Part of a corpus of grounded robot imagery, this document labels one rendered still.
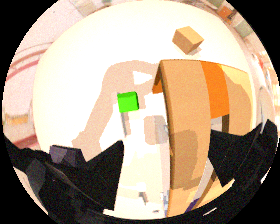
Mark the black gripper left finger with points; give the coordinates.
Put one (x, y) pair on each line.
(98, 178)

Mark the small green block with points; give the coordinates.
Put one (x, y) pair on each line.
(128, 101)

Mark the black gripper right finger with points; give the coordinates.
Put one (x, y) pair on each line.
(227, 151)

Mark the small tan block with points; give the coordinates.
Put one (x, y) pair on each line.
(187, 39)

